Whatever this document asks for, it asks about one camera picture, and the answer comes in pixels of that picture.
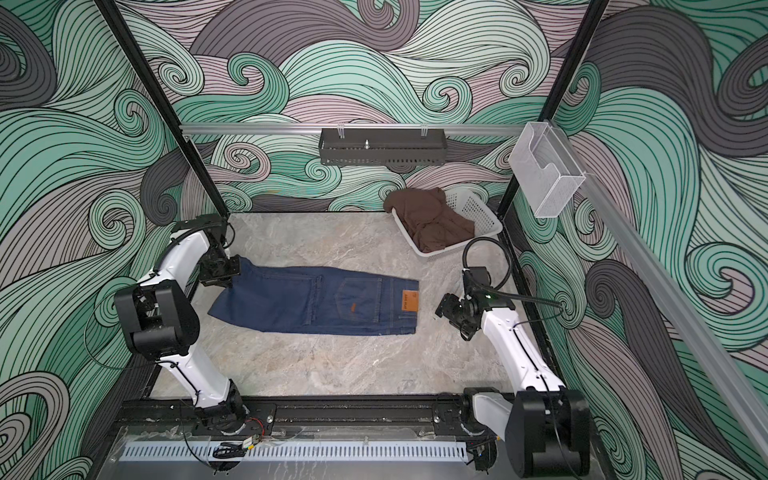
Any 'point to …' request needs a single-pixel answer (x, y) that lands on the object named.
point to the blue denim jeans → (317, 300)
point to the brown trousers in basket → (431, 223)
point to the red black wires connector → (226, 455)
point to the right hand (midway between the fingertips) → (444, 315)
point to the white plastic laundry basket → (486, 222)
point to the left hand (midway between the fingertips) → (231, 282)
